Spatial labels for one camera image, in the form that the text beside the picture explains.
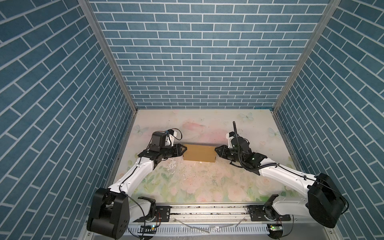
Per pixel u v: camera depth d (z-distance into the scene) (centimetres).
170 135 78
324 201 42
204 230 70
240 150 62
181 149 81
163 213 74
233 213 75
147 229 72
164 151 69
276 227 74
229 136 77
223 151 72
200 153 78
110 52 87
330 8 71
